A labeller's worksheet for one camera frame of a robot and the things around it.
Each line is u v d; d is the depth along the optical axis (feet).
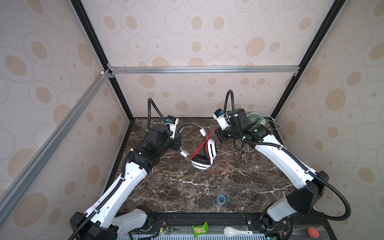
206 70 2.95
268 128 3.78
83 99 2.31
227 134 2.11
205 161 2.16
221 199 2.66
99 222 1.22
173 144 2.07
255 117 3.68
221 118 2.15
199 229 2.30
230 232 2.31
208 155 2.13
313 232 2.25
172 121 1.97
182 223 2.47
